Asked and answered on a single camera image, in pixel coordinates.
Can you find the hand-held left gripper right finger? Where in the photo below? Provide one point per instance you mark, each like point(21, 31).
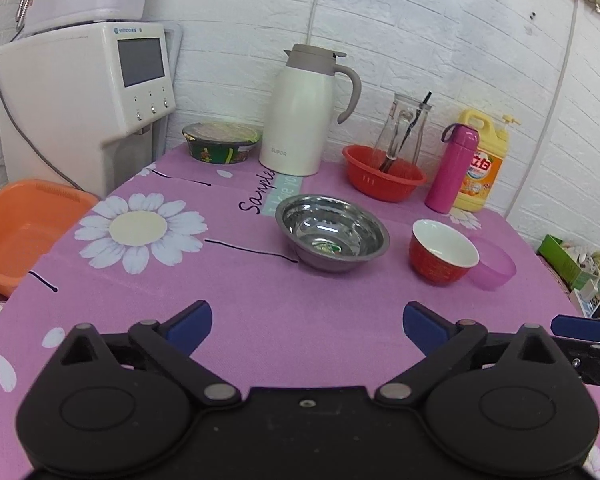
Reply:
point(424, 321)

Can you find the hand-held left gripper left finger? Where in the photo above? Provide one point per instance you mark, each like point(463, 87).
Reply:
point(192, 320)

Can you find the red ceramic bowl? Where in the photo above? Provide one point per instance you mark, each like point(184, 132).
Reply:
point(435, 265)

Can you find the purple plastic bowl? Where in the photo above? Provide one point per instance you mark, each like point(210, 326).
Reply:
point(495, 270)

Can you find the stainless steel bowl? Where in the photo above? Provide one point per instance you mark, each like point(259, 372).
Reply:
point(330, 225)

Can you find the white power strip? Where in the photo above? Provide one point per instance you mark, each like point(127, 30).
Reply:
point(582, 305)

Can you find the green storage box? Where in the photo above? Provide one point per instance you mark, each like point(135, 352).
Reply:
point(555, 252)

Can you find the pink floral tablecloth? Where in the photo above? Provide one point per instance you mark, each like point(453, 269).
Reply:
point(300, 290)

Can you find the red plastic basket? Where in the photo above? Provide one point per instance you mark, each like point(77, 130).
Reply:
point(380, 182)

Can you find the pink thermos bottle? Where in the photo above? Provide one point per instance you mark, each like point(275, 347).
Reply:
point(450, 170)

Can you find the yellow detergent bottle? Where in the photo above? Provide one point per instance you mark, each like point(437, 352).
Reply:
point(485, 180)

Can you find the instant noodle bowl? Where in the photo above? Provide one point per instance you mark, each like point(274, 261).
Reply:
point(215, 152)

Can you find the glass carafe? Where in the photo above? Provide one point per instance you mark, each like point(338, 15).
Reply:
point(395, 130)

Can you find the orange plastic basin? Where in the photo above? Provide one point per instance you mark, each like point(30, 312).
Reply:
point(15, 230)

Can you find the black stirring stick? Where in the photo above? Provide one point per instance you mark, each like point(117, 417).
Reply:
point(414, 120)

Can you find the white thermos jug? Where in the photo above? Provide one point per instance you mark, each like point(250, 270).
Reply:
point(295, 120)

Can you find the white water dispenser with screen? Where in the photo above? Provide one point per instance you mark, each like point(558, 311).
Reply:
point(70, 110)

